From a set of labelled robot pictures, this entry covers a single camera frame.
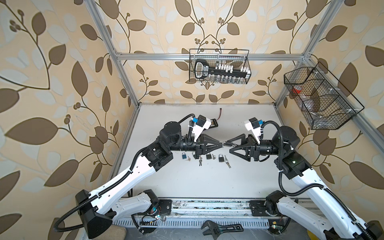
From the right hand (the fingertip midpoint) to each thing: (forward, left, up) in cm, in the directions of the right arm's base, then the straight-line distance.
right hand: (230, 149), depth 56 cm
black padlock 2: (+12, -2, -36) cm, 38 cm away
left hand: (0, +3, +3) cm, 4 cm away
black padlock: (+14, +5, -35) cm, 38 cm away
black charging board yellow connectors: (+40, -1, -35) cm, 53 cm away
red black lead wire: (+52, -7, -35) cm, 63 cm away
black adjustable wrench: (-22, +5, -35) cm, 42 cm away
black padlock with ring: (+12, +10, -36) cm, 39 cm away
